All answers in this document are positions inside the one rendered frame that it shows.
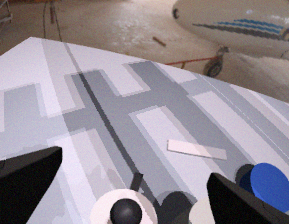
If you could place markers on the blue short cylinder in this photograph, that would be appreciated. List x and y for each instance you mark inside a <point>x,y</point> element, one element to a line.
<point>268,183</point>

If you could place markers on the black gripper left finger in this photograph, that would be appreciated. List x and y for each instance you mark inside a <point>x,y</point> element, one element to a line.
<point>24,180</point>

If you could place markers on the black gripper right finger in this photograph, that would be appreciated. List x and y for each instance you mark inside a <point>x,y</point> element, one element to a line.
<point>231,204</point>

